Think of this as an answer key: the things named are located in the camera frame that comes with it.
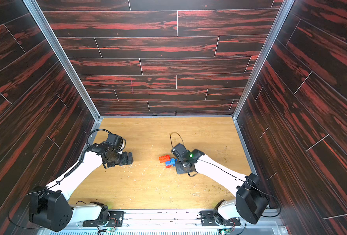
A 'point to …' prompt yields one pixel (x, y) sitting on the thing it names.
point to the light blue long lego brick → (168, 163)
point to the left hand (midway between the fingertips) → (127, 160)
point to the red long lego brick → (164, 158)
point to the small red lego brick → (168, 166)
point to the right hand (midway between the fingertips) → (184, 165)
